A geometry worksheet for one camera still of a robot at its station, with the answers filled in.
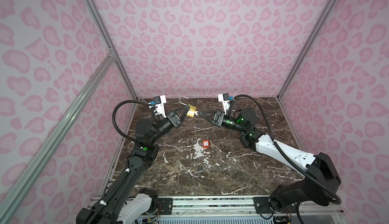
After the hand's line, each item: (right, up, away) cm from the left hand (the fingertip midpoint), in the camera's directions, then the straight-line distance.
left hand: (189, 106), depth 61 cm
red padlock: (+8, -22, +32) cm, 39 cm away
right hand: (+5, -3, +2) cm, 6 cm away
